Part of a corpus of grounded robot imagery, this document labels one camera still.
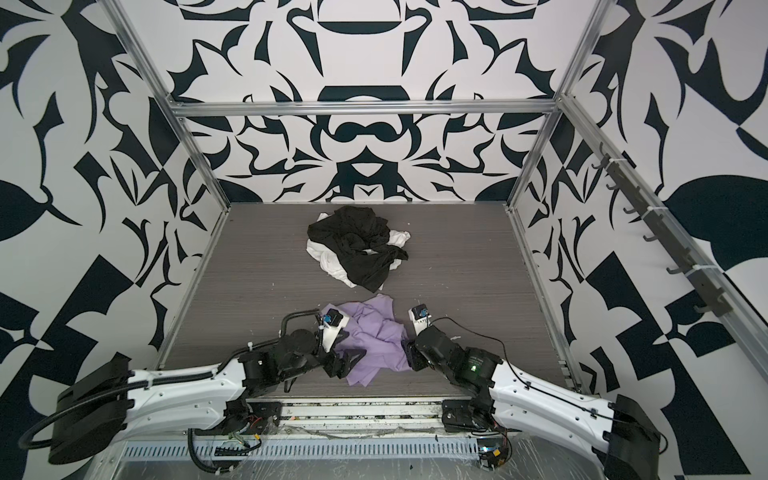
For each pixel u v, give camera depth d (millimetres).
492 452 713
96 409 419
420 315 709
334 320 674
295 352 585
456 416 742
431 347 593
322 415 759
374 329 830
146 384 457
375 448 712
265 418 739
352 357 712
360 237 993
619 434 435
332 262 979
